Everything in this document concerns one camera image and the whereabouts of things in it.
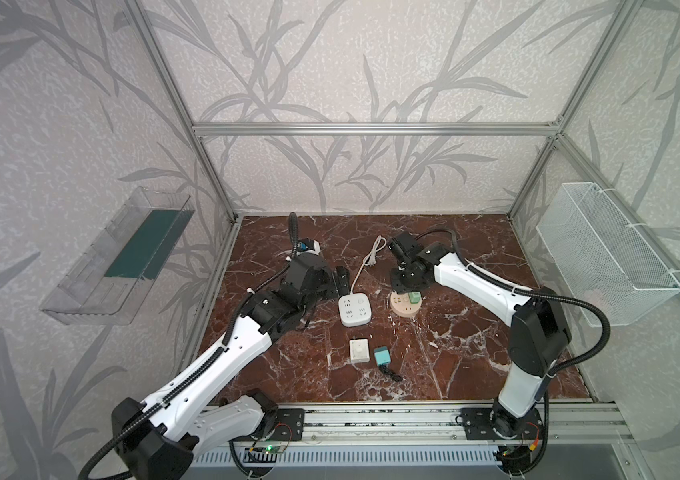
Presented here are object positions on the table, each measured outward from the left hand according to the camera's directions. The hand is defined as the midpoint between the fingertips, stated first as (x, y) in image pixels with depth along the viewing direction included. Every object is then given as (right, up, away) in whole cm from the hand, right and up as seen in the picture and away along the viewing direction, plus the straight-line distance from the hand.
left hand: (340, 267), depth 75 cm
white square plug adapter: (+5, -24, +9) cm, 26 cm away
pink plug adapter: (+18, -12, +19) cm, 28 cm away
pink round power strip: (+18, -14, +19) cm, 30 cm away
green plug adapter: (+22, -10, +16) cm, 29 cm away
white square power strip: (+3, -15, +17) cm, 22 cm away
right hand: (+17, -4, +14) cm, 22 cm away
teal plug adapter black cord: (+12, -27, +8) cm, 30 cm away
